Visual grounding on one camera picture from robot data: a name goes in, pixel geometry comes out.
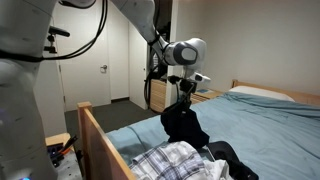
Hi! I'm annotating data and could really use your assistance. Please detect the black camera on stand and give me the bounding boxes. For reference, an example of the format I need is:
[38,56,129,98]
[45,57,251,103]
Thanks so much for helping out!
[43,25,71,55]

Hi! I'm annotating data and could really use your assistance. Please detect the light wood nightstand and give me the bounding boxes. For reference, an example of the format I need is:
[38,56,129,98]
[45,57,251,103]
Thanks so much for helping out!
[189,87,224,105]

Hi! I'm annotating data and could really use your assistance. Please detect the dark navy garment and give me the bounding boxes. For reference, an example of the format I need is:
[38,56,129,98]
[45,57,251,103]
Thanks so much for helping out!
[227,159,260,180]

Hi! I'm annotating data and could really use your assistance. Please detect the black cap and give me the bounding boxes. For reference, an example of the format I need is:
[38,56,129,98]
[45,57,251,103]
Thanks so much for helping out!
[207,140,237,165]

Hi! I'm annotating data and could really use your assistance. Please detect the light wood dresser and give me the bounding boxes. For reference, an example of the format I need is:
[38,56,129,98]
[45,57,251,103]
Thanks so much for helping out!
[148,78,168,114]

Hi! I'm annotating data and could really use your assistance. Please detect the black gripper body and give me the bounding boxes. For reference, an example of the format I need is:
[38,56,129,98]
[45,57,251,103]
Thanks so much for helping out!
[179,78,198,102]

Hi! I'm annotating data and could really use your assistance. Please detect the wooden headboard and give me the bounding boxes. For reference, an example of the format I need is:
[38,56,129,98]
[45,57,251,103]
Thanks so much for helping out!
[231,79,320,107]

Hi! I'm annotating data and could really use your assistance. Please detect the black clothing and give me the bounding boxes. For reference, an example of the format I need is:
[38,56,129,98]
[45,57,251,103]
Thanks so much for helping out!
[160,100,211,150]

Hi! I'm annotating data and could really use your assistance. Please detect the wooden footboard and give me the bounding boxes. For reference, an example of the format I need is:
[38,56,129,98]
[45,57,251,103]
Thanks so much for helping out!
[76,101,138,180]

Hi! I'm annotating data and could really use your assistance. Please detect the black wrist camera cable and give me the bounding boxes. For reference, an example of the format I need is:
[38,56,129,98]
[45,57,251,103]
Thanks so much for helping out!
[143,63,198,116]

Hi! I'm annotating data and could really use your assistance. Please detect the white cloth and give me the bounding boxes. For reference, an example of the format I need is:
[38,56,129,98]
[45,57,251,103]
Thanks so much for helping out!
[202,158,234,180]

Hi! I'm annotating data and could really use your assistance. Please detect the plaid shirt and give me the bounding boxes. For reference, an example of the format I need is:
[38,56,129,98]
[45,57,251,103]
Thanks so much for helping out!
[128,140,210,180]

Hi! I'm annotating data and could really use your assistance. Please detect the white pillow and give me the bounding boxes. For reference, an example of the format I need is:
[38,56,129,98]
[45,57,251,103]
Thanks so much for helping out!
[228,85,296,103]

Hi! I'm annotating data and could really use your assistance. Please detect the black tool set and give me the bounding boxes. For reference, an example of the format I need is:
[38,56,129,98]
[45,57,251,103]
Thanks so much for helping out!
[46,142,67,168]

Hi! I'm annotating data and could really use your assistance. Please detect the white room door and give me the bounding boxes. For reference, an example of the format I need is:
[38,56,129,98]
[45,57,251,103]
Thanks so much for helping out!
[52,0,112,112]

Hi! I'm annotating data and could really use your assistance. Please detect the orange handled pliers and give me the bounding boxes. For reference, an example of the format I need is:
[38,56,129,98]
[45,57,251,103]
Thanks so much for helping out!
[57,134,80,157]

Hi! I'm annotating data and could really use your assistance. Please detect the white open closet door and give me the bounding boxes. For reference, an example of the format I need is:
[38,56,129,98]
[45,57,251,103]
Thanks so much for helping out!
[128,20,150,111]

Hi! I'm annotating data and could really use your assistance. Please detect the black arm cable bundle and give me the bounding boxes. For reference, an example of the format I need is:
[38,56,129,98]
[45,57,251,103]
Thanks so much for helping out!
[0,0,110,63]

